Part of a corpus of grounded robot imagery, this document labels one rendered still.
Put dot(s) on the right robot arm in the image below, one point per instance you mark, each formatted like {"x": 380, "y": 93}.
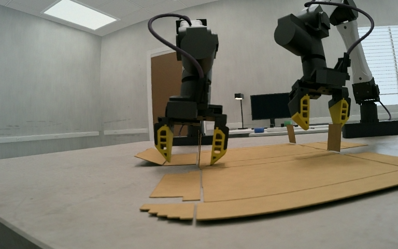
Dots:
{"x": 202, "y": 46}

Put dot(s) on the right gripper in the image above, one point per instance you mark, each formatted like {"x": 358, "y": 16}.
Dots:
{"x": 164, "y": 130}

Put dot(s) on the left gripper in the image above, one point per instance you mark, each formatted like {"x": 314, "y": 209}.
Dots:
{"x": 307, "y": 88}

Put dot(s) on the tan cardboard box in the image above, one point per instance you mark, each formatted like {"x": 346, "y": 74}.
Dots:
{"x": 272, "y": 178}

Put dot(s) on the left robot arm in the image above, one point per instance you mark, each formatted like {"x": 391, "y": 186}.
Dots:
{"x": 301, "y": 34}

